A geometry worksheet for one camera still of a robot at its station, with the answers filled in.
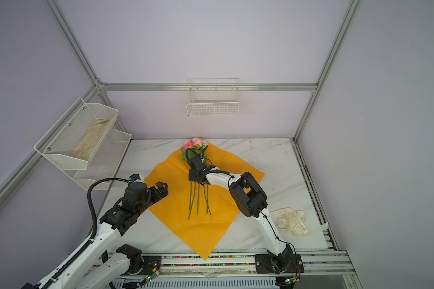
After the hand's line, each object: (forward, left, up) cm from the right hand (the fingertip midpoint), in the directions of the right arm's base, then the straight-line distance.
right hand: (191, 175), depth 100 cm
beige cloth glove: (-4, +42, +28) cm, 51 cm away
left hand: (-17, +10, +12) cm, 23 cm away
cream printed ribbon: (-24, -51, -3) cm, 57 cm away
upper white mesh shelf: (-3, +45, +31) cm, 55 cm away
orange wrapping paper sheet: (-21, -7, -4) cm, 22 cm away
